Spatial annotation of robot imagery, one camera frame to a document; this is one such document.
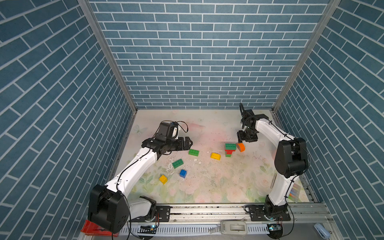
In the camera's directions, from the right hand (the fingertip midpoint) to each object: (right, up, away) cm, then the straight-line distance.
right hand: (245, 140), depth 94 cm
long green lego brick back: (-33, -8, +2) cm, 34 cm away
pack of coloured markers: (+23, -27, -14) cm, 38 cm away
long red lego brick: (-10, -6, -2) cm, 12 cm away
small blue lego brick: (-39, -17, -10) cm, 43 cm away
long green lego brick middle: (-43, -14, -3) cm, 45 cm away
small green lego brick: (-11, -10, +1) cm, 15 cm away
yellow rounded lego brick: (-19, -10, -1) cm, 21 cm away
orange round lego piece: (-2, -4, +2) cm, 5 cm away
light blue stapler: (+28, -39, -26) cm, 54 cm away
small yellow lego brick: (-49, -20, -12) cm, 55 cm away
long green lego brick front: (-8, -5, +7) cm, 12 cm away
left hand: (-35, 0, -14) cm, 37 cm away
